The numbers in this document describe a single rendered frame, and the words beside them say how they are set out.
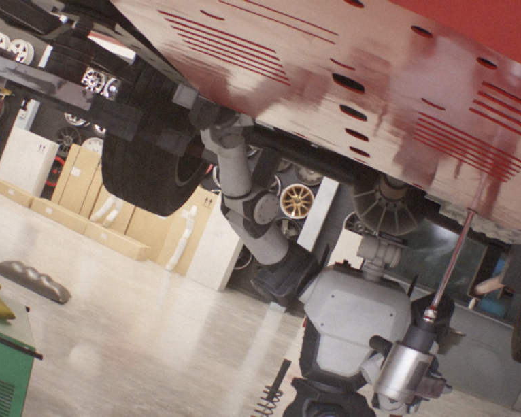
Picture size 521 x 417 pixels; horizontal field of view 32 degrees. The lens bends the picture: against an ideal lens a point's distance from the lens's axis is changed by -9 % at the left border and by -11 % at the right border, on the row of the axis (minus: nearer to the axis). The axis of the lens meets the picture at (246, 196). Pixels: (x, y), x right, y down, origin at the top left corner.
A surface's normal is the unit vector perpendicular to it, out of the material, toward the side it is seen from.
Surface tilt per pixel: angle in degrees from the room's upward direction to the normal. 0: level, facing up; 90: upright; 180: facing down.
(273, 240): 94
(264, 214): 94
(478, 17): 146
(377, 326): 93
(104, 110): 90
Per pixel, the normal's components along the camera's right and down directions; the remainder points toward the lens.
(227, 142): -0.11, -0.81
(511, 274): -0.22, 0.15
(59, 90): 0.65, 0.28
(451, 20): -0.40, 0.74
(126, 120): 0.44, 0.20
